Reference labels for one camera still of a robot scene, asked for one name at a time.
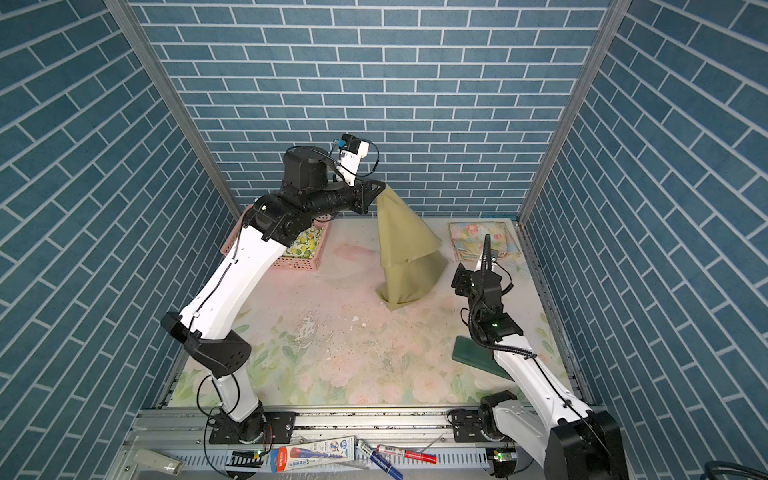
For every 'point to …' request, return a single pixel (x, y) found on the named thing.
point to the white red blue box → (311, 454)
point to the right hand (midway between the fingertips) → (470, 263)
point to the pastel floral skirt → (467, 238)
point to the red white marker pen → (414, 455)
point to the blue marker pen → (378, 459)
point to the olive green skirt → (414, 270)
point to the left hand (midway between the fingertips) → (384, 184)
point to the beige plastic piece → (160, 461)
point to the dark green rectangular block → (472, 354)
